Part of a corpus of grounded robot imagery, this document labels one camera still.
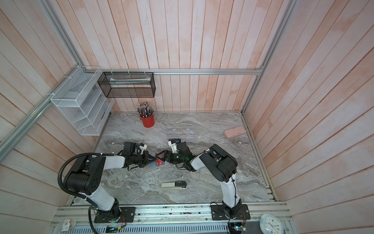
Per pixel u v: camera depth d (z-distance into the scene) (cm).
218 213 73
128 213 73
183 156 76
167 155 82
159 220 73
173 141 88
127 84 103
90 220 69
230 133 105
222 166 53
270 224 69
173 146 87
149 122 112
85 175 47
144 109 101
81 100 75
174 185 78
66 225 69
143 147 90
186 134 107
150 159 87
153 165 90
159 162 91
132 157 78
